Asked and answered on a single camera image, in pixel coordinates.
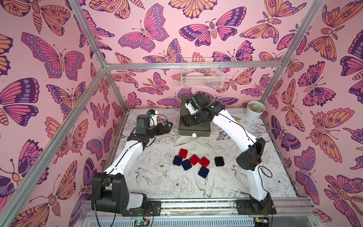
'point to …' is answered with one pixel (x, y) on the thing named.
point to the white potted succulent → (254, 110)
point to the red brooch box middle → (194, 160)
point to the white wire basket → (202, 73)
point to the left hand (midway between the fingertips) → (168, 124)
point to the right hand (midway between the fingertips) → (184, 123)
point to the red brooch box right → (204, 161)
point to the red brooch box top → (183, 153)
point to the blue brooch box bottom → (203, 172)
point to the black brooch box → (219, 161)
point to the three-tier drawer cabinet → (200, 130)
